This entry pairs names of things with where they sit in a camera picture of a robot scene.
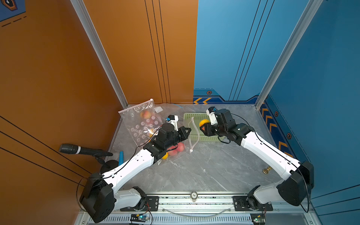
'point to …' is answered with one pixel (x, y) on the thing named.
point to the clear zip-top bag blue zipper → (167, 109)
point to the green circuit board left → (139, 217)
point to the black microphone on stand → (97, 153)
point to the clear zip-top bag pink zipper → (143, 120)
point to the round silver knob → (193, 196)
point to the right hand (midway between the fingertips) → (204, 126)
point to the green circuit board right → (258, 217)
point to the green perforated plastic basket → (192, 120)
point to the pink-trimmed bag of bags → (188, 146)
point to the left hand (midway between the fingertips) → (193, 127)
